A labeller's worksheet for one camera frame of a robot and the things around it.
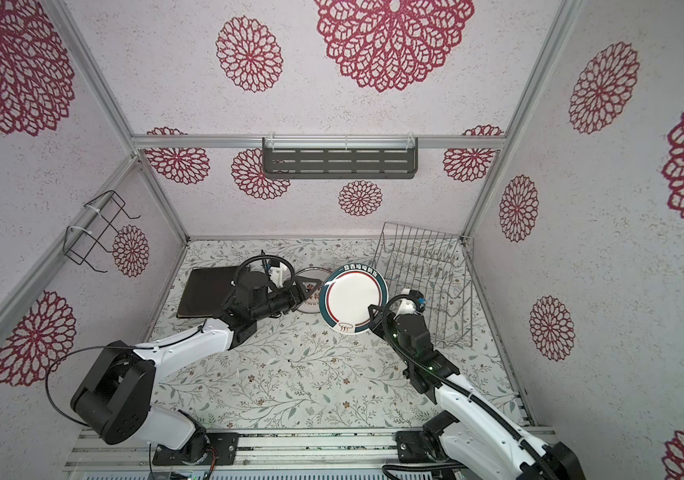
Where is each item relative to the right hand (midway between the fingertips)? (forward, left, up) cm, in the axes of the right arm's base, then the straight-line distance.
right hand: (368, 303), depth 78 cm
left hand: (+4, +14, -1) cm, 14 cm away
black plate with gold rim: (+14, +55, -17) cm, 59 cm away
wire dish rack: (+29, -27, -19) cm, 44 cm away
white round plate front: (+4, +6, -3) cm, 8 cm away
